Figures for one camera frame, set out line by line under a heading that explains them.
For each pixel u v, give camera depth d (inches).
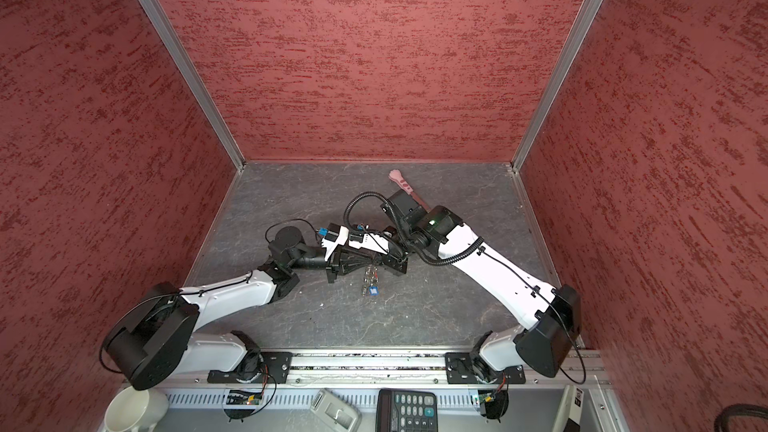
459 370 29.1
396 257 24.5
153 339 16.6
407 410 26.3
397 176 44.8
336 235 24.8
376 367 29.8
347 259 26.6
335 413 26.6
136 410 26.3
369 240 23.9
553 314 15.7
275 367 29.1
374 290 29.2
